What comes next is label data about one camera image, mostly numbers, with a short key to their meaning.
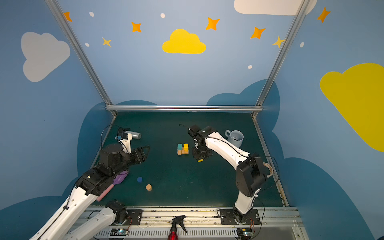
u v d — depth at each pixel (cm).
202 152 68
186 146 96
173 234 68
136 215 75
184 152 98
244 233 71
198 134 62
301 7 70
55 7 69
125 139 62
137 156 61
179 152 96
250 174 45
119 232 71
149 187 82
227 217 74
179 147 96
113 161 51
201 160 84
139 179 86
